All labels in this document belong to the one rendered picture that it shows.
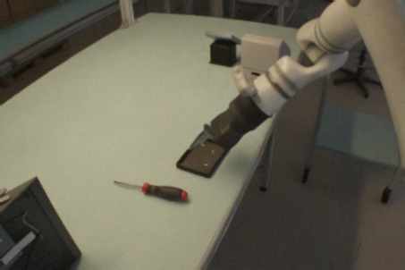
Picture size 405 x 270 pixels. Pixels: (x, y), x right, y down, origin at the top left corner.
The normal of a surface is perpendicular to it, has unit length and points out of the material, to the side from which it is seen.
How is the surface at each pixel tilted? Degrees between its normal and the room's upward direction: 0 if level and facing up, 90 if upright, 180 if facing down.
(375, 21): 102
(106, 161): 0
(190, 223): 0
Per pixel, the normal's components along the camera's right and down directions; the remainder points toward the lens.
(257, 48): -0.47, 0.57
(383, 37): -0.91, 0.38
